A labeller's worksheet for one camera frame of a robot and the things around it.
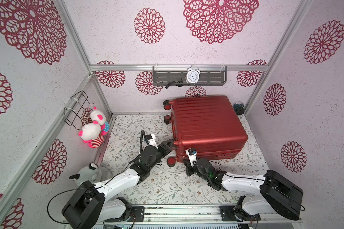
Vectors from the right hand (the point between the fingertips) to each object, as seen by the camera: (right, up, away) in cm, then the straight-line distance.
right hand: (181, 160), depth 83 cm
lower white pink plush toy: (-53, +16, +1) cm, 56 cm away
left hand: (-5, +10, -3) cm, 12 cm away
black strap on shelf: (0, +49, +9) cm, 50 cm away
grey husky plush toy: (-44, -3, -15) cm, 46 cm away
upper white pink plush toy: (-53, +26, +8) cm, 60 cm away
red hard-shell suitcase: (+16, +21, +1) cm, 26 cm away
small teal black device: (+50, +36, +34) cm, 70 cm away
